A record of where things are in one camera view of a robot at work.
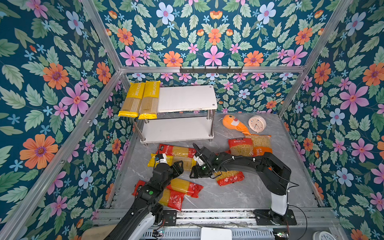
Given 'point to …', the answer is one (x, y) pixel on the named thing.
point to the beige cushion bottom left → (97, 232)
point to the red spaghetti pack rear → (177, 152)
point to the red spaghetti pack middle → (183, 186)
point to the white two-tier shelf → (185, 114)
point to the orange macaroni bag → (262, 143)
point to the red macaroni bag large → (225, 177)
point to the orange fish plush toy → (230, 121)
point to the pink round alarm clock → (257, 123)
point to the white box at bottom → (216, 233)
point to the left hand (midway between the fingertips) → (181, 161)
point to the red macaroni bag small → (242, 147)
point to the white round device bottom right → (323, 235)
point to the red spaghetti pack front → (170, 198)
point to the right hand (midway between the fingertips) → (192, 175)
